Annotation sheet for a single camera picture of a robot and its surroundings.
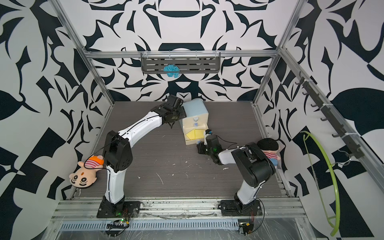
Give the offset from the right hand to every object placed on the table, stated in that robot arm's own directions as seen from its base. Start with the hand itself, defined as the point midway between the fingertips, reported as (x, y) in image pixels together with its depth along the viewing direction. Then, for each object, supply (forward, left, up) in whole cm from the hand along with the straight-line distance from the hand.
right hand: (198, 143), depth 96 cm
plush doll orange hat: (-22, +58, +7) cm, 63 cm away
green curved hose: (-34, -46, +29) cm, 64 cm away
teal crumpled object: (+32, +15, +32) cm, 48 cm away
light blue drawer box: (+16, +1, +14) cm, 21 cm away
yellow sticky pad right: (+6, +4, 0) cm, 7 cm away
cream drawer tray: (+9, +5, +7) cm, 13 cm away
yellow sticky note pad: (+7, +1, 0) cm, 7 cm away
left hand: (+14, +10, +16) cm, 23 cm away
